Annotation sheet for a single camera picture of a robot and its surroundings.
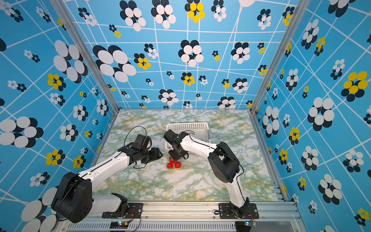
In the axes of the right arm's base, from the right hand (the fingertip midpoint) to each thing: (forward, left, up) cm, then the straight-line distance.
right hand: (178, 155), depth 90 cm
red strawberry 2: (-7, +5, -1) cm, 8 cm away
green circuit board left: (-36, +28, -6) cm, 46 cm away
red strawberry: (-3, +4, -1) cm, 5 cm away
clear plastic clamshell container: (-3, -7, -4) cm, 9 cm away
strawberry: (-6, 0, -2) cm, 6 cm away
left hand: (-2, +10, +4) cm, 11 cm away
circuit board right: (-36, -34, -2) cm, 50 cm away
